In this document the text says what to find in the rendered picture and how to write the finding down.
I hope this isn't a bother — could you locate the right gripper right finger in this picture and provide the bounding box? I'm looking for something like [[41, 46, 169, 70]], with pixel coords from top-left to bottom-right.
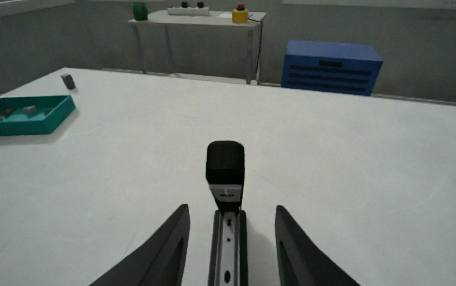
[[274, 205, 361, 286]]

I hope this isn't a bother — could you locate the teal rectangular tray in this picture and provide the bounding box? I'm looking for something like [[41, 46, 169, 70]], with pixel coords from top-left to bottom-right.
[[0, 95, 76, 137]]

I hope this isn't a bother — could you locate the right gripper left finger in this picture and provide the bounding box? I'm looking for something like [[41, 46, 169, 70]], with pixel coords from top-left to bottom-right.
[[88, 204, 191, 286]]

